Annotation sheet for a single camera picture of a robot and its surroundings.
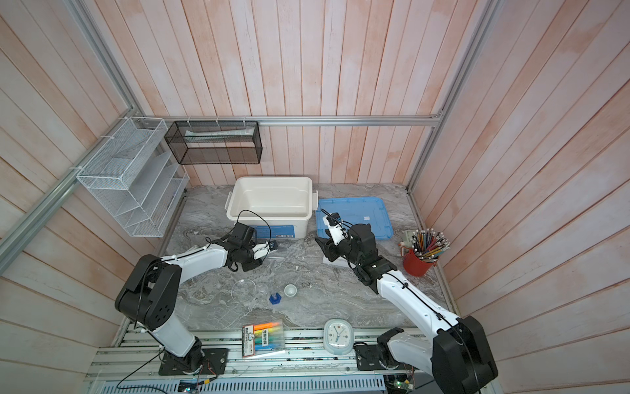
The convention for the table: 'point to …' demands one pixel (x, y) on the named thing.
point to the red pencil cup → (414, 265)
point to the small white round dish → (290, 290)
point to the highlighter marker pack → (262, 339)
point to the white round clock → (338, 336)
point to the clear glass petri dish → (244, 290)
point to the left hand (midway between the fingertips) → (256, 257)
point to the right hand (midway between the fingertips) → (322, 233)
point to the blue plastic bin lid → (356, 211)
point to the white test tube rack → (338, 261)
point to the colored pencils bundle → (428, 244)
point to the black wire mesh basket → (215, 142)
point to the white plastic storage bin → (276, 207)
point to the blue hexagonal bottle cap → (275, 298)
